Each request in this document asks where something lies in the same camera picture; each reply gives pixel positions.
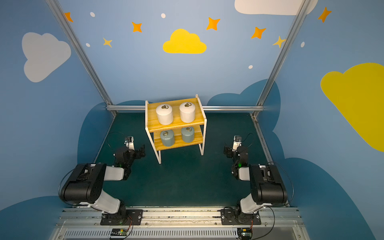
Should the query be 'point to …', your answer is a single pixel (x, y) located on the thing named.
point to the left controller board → (119, 232)
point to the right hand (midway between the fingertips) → (235, 142)
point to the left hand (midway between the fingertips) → (136, 143)
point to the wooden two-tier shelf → (175, 123)
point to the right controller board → (244, 233)
